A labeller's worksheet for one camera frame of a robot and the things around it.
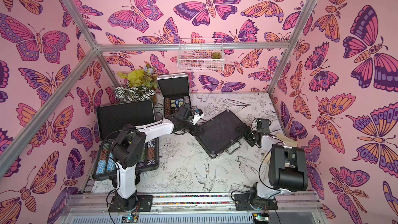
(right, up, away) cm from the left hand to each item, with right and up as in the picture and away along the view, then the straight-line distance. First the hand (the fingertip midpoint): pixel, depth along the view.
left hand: (203, 129), depth 94 cm
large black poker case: (-56, +7, -1) cm, 56 cm away
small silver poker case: (-20, +25, +17) cm, 36 cm away
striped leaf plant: (-42, +21, -4) cm, 47 cm away
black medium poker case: (+11, -3, -2) cm, 11 cm away
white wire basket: (-2, +46, +1) cm, 46 cm away
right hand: (+24, -2, 0) cm, 24 cm away
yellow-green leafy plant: (-37, +33, +6) cm, 50 cm away
